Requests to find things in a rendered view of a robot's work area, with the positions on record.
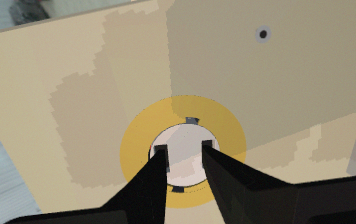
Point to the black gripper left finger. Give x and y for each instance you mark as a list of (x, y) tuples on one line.
[(141, 201)]

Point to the white cylinder with two slots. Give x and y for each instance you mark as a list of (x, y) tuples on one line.
[(183, 150)]

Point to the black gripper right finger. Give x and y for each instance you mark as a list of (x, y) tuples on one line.
[(245, 195)]

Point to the beige service panel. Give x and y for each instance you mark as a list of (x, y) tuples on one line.
[(83, 96)]

